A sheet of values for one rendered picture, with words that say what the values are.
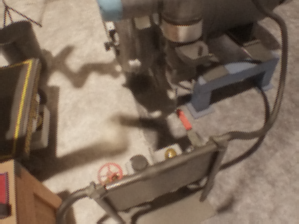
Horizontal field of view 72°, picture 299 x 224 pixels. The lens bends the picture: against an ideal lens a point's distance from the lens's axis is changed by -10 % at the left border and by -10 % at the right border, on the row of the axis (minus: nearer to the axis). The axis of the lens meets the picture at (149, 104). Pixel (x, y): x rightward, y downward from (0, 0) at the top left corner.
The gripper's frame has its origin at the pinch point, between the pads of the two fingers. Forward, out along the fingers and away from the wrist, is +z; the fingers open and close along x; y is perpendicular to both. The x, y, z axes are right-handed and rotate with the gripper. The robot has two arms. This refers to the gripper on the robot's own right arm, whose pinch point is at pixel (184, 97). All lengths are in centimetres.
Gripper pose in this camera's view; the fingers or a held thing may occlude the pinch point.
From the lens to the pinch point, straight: 66.8
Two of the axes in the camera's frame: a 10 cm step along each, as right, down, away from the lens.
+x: -9.3, 3.2, -1.8
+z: 0.8, 6.4, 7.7
